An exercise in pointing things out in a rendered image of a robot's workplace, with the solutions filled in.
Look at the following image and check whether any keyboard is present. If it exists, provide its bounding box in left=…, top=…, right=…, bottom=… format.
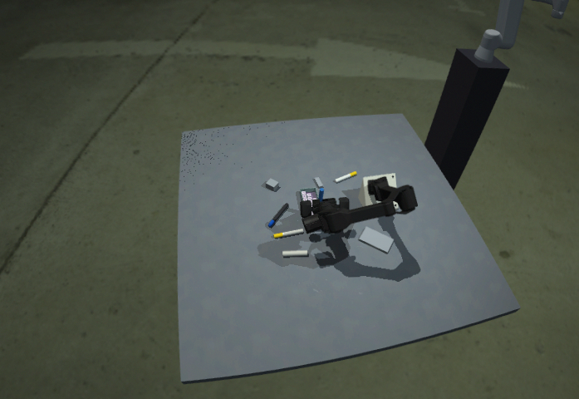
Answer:
left=300, top=188, right=318, bottom=202

